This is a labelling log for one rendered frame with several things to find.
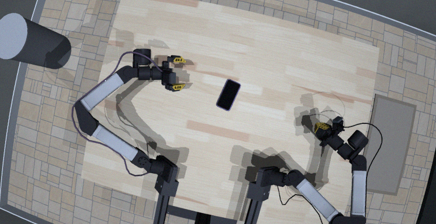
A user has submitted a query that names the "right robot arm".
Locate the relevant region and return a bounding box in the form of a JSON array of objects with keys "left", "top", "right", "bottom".
[{"left": 261, "top": 116, "right": 369, "bottom": 224}]

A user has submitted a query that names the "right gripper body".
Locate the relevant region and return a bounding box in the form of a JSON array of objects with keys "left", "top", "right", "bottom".
[{"left": 315, "top": 124, "right": 344, "bottom": 151}]

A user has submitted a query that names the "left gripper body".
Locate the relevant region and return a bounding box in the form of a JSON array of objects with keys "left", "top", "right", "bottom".
[{"left": 152, "top": 55, "right": 181, "bottom": 92}]

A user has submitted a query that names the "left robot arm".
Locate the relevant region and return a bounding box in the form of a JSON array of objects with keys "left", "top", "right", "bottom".
[{"left": 75, "top": 53, "right": 176, "bottom": 182}]

